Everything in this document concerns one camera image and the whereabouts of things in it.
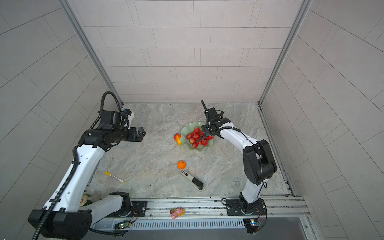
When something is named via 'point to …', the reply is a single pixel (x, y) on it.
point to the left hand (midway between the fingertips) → (140, 129)
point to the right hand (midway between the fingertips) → (210, 127)
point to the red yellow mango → (177, 138)
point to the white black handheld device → (193, 181)
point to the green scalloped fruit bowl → (189, 128)
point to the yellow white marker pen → (115, 177)
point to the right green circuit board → (252, 224)
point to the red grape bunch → (197, 137)
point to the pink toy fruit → (177, 211)
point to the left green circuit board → (123, 225)
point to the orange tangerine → (181, 164)
